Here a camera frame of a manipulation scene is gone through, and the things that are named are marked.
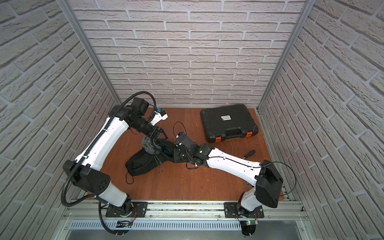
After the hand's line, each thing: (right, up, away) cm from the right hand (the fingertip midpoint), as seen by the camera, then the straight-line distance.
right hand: (175, 156), depth 76 cm
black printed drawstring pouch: (-20, -5, +7) cm, 21 cm away
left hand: (-5, +12, -2) cm, 13 cm away
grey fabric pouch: (-15, +5, +5) cm, 16 cm away
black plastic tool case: (+33, +18, +27) cm, 46 cm away
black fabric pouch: (-5, +3, +5) cm, 7 cm away
